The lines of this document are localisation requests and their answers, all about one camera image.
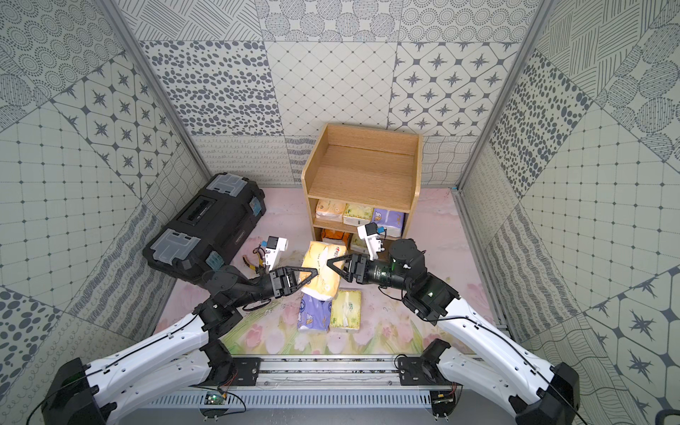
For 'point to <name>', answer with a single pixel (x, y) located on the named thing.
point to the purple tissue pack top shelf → (313, 313)
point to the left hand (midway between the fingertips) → (315, 270)
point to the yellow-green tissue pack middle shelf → (357, 214)
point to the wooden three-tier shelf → (353, 176)
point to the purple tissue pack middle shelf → (393, 221)
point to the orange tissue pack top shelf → (325, 285)
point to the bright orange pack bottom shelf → (336, 235)
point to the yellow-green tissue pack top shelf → (346, 308)
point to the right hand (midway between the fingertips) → (333, 267)
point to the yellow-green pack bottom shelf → (358, 243)
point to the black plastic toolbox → (210, 232)
